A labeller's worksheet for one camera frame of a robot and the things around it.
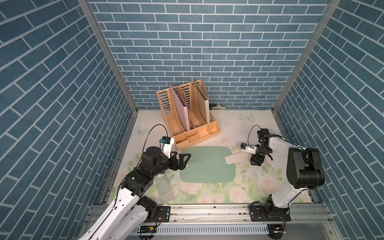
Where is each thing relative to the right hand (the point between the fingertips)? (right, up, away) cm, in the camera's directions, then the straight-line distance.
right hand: (257, 157), depth 95 cm
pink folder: (-46, +31, -14) cm, 57 cm away
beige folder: (-35, +34, -9) cm, 49 cm away
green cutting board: (-33, -4, -4) cm, 33 cm away
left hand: (-43, +7, -25) cm, 50 cm away
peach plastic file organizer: (-37, +18, +3) cm, 41 cm away
